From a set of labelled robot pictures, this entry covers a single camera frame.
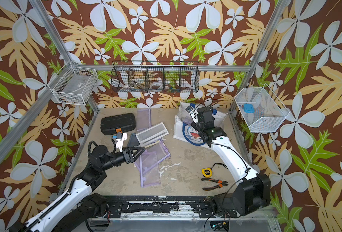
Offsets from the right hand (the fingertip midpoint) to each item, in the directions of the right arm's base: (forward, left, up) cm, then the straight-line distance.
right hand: (202, 115), depth 81 cm
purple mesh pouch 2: (-21, +32, -26) cm, 46 cm away
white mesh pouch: (+3, +32, -24) cm, 40 cm away
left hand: (-20, +32, -2) cm, 38 cm away
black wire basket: (+30, +28, +6) cm, 42 cm away
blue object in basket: (+7, -29, -1) cm, 30 cm away
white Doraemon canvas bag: (-3, +9, -12) cm, 15 cm away
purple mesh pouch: (+21, +40, -27) cm, 52 cm away
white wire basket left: (+17, +76, +8) cm, 79 cm away
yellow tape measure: (-24, -3, -24) cm, 34 cm away
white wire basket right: (+4, -35, 0) cm, 36 cm away
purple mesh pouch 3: (-12, +30, -25) cm, 41 cm away
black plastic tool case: (+12, +57, -22) cm, 62 cm away
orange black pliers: (-30, -11, -26) cm, 41 cm away
